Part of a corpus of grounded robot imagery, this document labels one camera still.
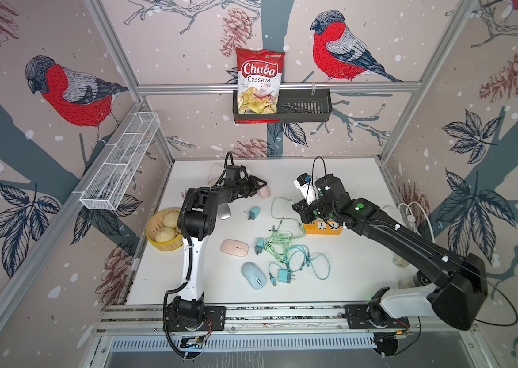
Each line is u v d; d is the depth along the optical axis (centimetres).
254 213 97
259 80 84
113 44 79
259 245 88
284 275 81
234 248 88
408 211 104
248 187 97
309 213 68
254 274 81
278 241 90
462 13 73
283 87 94
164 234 86
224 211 102
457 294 38
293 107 107
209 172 108
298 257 87
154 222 95
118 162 78
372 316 67
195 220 61
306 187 65
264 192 103
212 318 73
